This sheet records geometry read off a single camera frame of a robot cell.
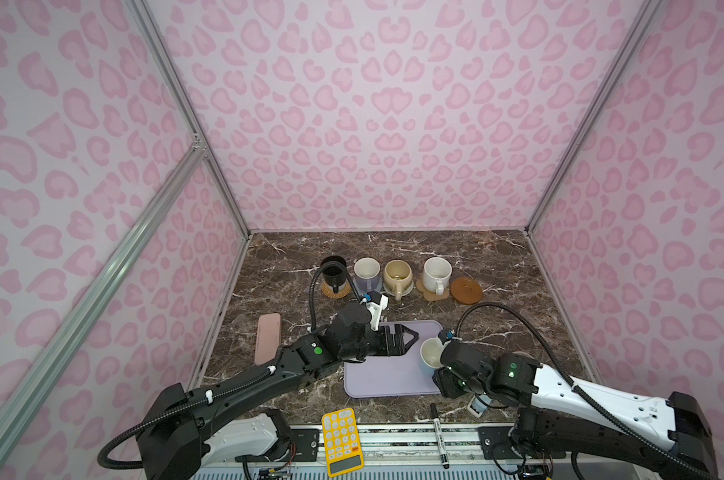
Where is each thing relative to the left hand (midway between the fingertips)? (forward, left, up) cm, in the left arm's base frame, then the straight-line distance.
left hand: (410, 335), depth 71 cm
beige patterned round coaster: (+23, +2, -17) cm, 29 cm away
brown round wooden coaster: (+25, -23, -20) cm, 39 cm away
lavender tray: (-4, +3, -16) cm, 17 cm away
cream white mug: (+29, -13, -15) cm, 36 cm away
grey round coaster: (+23, +11, -13) cm, 29 cm away
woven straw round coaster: (+25, +19, -18) cm, 36 cm away
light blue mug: (-1, -6, -8) cm, 10 cm away
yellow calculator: (-20, +17, -18) cm, 31 cm away
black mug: (+26, +21, -10) cm, 35 cm away
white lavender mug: (+30, +10, -17) cm, 35 cm away
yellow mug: (+28, 0, -16) cm, 32 cm away
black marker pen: (-18, -7, -18) cm, 27 cm away
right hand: (-7, -8, -12) cm, 16 cm away
